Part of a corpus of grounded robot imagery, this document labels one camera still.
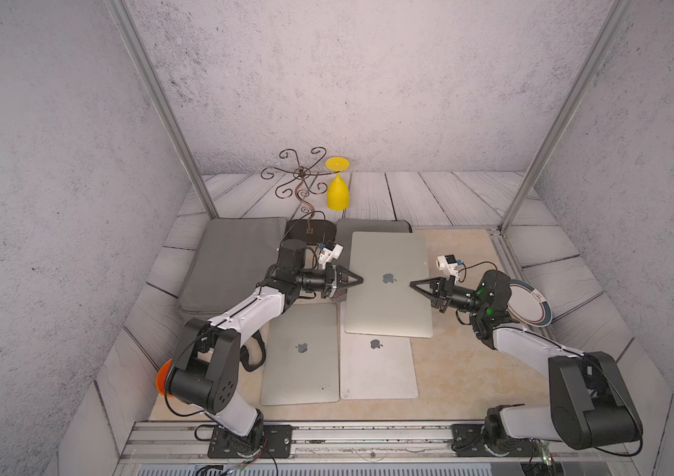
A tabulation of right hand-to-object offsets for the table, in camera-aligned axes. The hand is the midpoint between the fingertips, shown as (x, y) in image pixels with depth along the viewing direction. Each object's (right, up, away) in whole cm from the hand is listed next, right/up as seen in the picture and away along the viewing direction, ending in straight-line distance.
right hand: (414, 290), depth 75 cm
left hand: (-13, +1, +1) cm, 13 cm away
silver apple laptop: (-30, -21, +12) cm, 38 cm away
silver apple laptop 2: (-7, -4, +2) cm, 8 cm away
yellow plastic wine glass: (-20, +29, +25) cm, 43 cm away
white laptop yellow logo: (-9, -23, +11) cm, 27 cm away
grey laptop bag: (-17, +19, +43) cm, 50 cm away
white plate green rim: (+43, -8, +24) cm, 50 cm away
